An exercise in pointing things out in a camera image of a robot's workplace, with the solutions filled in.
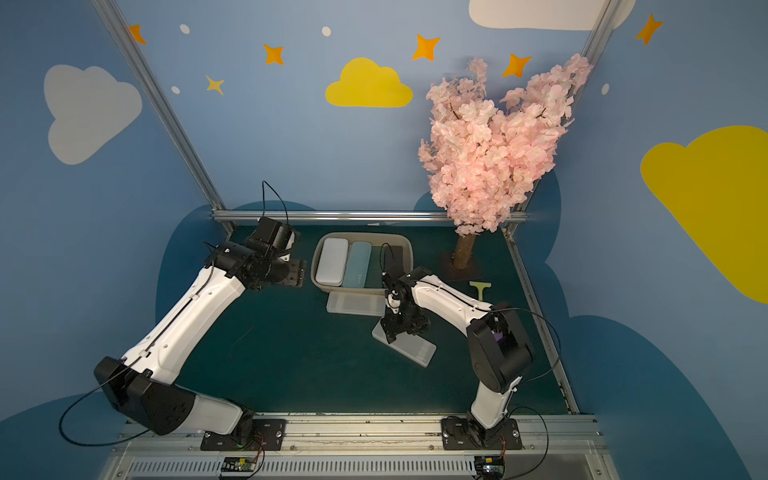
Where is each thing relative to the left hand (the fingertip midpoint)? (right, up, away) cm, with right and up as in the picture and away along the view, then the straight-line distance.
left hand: (290, 267), depth 78 cm
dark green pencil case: (+21, -1, +28) cm, 35 cm away
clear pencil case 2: (+34, -24, +10) cm, 43 cm away
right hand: (+31, -19, +9) cm, 37 cm away
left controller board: (-11, -48, -6) cm, 50 cm away
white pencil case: (+6, +1, +27) cm, 28 cm away
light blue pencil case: (+15, 0, +29) cm, 32 cm away
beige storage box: (+32, +9, +33) cm, 47 cm away
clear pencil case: (+16, -13, +21) cm, 29 cm away
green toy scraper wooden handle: (+57, -7, +22) cm, 62 cm away
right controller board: (+51, -49, -5) cm, 71 cm away
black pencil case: (+28, +1, +30) cm, 41 cm away
